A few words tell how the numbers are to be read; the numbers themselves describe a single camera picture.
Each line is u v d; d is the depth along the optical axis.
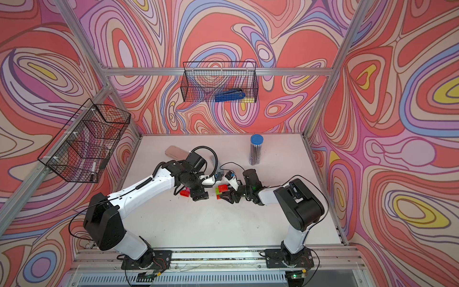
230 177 0.80
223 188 0.86
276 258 0.73
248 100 0.84
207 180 0.72
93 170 0.72
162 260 0.73
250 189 0.75
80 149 0.75
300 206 0.49
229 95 0.91
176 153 1.08
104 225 0.42
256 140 0.91
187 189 0.73
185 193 0.90
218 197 0.86
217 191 0.86
